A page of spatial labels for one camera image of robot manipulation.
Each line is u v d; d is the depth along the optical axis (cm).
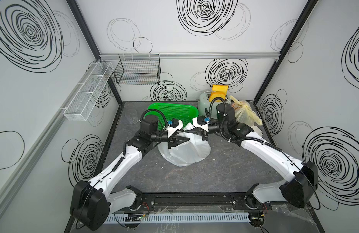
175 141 62
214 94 95
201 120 53
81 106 71
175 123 58
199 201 75
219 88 102
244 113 86
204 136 60
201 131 60
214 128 60
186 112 105
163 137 62
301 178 39
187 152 80
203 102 99
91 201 38
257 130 99
